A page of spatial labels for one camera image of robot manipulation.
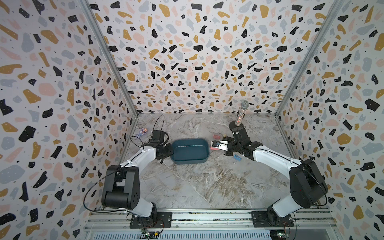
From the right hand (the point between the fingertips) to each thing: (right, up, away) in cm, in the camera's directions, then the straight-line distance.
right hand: (218, 142), depth 88 cm
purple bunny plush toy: (-51, +6, +17) cm, 54 cm away
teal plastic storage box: (-17, -7, +12) cm, 22 cm away
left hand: (-28, -5, +4) cm, 29 cm away
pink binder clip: (0, +3, +18) cm, 18 cm away
